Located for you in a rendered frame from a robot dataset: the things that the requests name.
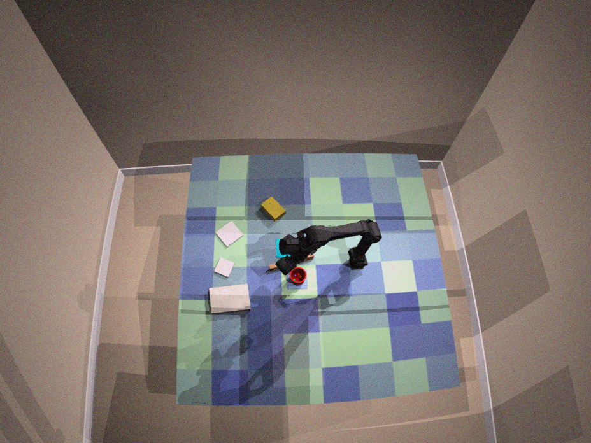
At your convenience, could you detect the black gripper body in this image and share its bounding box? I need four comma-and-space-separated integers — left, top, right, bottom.
275, 250, 317, 275

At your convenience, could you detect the yellow rectangular block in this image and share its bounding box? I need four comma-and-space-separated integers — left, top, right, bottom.
261, 196, 286, 221

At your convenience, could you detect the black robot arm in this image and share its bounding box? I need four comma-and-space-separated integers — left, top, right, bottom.
279, 219, 382, 270

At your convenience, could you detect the orange flat bar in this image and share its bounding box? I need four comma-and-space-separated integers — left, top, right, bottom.
269, 254, 314, 272

